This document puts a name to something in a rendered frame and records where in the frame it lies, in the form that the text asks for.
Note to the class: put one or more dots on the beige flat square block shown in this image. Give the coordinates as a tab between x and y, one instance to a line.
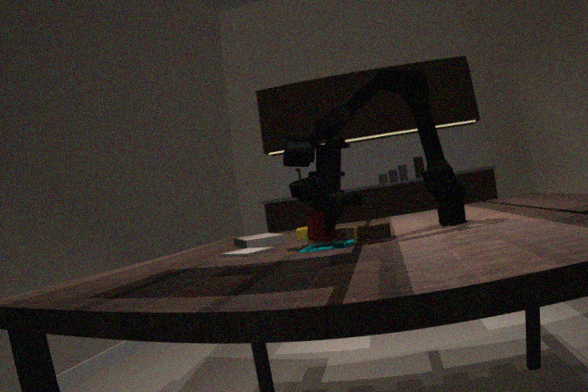
260	240

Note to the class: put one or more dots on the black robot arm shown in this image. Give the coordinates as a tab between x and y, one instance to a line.
413	86

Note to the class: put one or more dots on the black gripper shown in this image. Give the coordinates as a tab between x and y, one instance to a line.
334	201

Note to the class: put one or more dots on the beige flat square pad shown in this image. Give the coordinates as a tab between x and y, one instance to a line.
247	252

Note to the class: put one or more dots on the tan wooden bar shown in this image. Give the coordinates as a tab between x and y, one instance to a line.
377	230

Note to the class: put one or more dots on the yellow block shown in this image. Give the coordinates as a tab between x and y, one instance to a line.
301	233

